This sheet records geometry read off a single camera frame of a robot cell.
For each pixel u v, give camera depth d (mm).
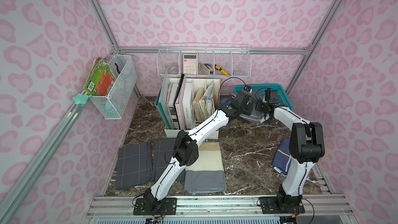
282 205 664
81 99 626
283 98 1064
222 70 977
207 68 969
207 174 815
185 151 575
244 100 680
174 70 985
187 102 818
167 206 726
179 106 764
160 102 752
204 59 1018
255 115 909
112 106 728
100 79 729
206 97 839
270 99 783
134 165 858
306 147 518
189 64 951
